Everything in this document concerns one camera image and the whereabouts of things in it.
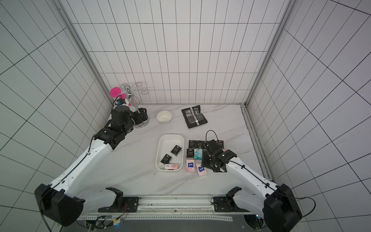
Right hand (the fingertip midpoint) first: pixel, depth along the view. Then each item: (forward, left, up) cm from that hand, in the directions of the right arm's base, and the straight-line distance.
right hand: (199, 163), depth 82 cm
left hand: (+16, +35, +23) cm, 45 cm away
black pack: (+9, -3, -4) cm, 10 cm away
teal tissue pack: (+7, +1, -3) cm, 8 cm away
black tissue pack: (+15, 0, -4) cm, 15 cm away
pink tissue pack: (-3, -1, -3) cm, 4 cm away
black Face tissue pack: (+14, +5, -3) cm, 15 cm away
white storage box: (+14, +23, -3) cm, 27 cm away
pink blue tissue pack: (-1, +6, -2) cm, 6 cm away
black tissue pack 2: (0, -1, +23) cm, 23 cm away
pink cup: (+32, +54, +25) cm, 67 cm away
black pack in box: (+2, +21, -3) cm, 21 cm away
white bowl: (+34, +27, 0) cm, 44 cm away
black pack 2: (+8, +15, -2) cm, 17 cm away
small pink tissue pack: (-2, -10, +22) cm, 25 cm away
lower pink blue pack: (-3, +17, 0) cm, 17 cm away
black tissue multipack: (+38, +5, -3) cm, 38 cm away
